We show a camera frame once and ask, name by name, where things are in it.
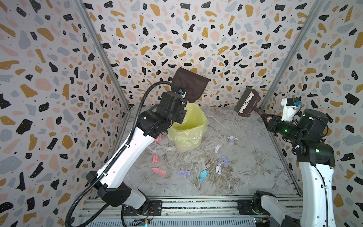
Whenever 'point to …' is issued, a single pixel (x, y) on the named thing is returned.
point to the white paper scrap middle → (217, 147)
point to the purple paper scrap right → (225, 161)
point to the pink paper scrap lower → (158, 170)
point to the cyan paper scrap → (203, 175)
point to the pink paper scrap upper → (159, 138)
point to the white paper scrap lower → (218, 169)
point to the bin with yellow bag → (189, 135)
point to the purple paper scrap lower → (184, 171)
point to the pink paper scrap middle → (155, 159)
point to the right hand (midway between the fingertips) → (263, 113)
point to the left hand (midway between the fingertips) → (179, 104)
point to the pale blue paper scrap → (231, 137)
